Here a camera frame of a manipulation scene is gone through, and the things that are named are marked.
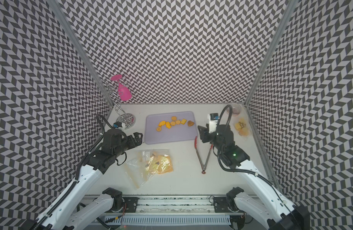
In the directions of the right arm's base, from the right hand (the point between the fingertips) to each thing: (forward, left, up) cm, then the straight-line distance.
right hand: (203, 128), depth 75 cm
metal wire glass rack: (+49, +71, -16) cm, 88 cm away
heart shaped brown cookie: (+20, +6, -23) cm, 31 cm away
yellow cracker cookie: (+21, +15, -22) cm, 34 cm away
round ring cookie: (+15, +29, -22) cm, 39 cm away
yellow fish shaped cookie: (+19, +26, -20) cm, 38 cm away
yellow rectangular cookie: (+21, +11, -21) cm, 32 cm away
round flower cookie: (+25, +18, -22) cm, 38 cm away
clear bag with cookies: (-11, +33, -21) cm, 41 cm away
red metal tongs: (-13, -1, -23) cm, 26 cm away
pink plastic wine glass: (+35, +53, -6) cm, 63 cm away
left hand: (-3, +37, -5) cm, 37 cm away
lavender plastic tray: (+15, +15, -27) cm, 34 cm away
